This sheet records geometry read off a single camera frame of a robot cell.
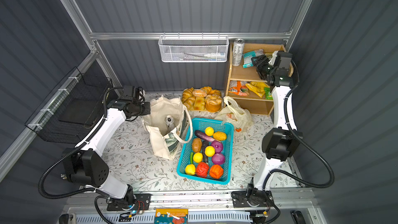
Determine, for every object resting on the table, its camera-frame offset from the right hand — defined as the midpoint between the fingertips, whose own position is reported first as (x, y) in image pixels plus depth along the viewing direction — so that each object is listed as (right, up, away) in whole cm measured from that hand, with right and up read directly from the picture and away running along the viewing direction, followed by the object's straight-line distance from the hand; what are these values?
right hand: (255, 61), depth 79 cm
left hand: (-58, -24, +7) cm, 63 cm away
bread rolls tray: (-27, -18, +32) cm, 46 cm away
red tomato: (-27, -55, -2) cm, 61 cm away
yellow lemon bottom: (-33, -56, 0) cm, 65 cm away
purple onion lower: (-19, -51, +2) cm, 54 cm away
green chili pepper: (-33, -53, +6) cm, 63 cm away
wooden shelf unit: (+6, -22, +15) cm, 28 cm away
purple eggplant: (-26, -42, +15) cm, 51 cm away
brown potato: (-30, -45, +9) cm, 55 cm away
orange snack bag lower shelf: (-4, -11, +18) cm, 22 cm away
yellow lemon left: (-30, -51, +5) cm, 59 cm away
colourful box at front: (-41, -73, -9) cm, 85 cm away
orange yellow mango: (-17, -41, +13) cm, 46 cm away
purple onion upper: (-19, -45, +7) cm, 49 cm away
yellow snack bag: (+8, -11, +18) cm, 23 cm away
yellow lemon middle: (-23, -47, +4) cm, 53 cm away
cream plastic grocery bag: (-6, -30, +4) cm, 31 cm away
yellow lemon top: (-23, -38, +13) cm, 46 cm away
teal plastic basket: (-29, -35, +17) cm, 48 cm away
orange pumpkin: (-20, -56, -2) cm, 60 cm away
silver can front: (-46, -32, +9) cm, 56 cm away
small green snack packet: (+13, -16, +15) cm, 26 cm away
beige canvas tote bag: (-46, -42, -4) cm, 62 cm away
